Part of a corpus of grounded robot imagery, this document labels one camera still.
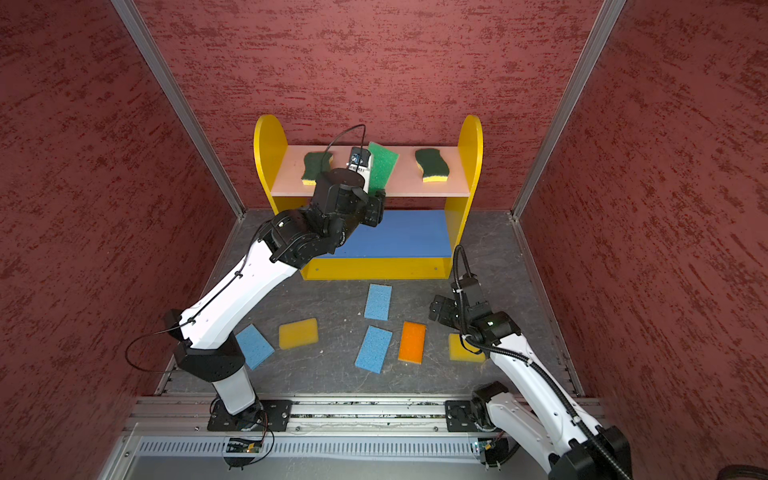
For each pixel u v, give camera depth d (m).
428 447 0.71
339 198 0.44
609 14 0.71
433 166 0.74
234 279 0.42
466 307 0.60
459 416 0.74
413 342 0.85
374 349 0.85
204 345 0.43
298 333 0.87
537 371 0.47
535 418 0.55
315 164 0.74
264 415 0.74
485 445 0.72
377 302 0.95
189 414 0.76
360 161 0.49
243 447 0.72
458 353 0.83
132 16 0.71
